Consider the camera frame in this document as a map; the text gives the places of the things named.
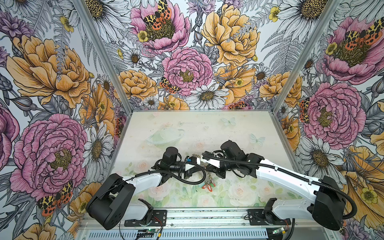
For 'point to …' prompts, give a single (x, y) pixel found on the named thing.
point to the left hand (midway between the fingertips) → (202, 169)
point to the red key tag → (210, 189)
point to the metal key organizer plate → (205, 166)
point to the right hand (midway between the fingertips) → (209, 172)
